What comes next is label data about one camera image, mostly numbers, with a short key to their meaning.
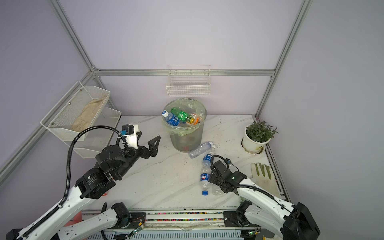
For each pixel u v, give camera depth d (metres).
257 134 0.87
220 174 0.63
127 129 0.49
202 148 0.98
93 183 0.43
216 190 0.78
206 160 0.90
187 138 0.93
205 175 0.84
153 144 0.53
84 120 0.77
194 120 0.88
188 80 0.96
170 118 0.82
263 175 0.88
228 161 0.76
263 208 0.48
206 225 0.73
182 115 0.87
